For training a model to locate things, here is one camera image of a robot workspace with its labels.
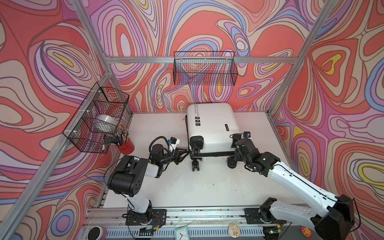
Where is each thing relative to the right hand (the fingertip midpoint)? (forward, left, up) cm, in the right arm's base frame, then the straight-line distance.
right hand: (241, 153), depth 81 cm
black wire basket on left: (+24, +77, +20) cm, 83 cm away
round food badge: (-33, +8, -14) cm, 37 cm away
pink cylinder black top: (-33, +70, -8) cm, 78 cm away
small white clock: (-34, +33, -12) cm, 49 cm away
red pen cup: (+9, +67, -3) cm, 67 cm away
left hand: (+4, +29, -5) cm, 30 cm away
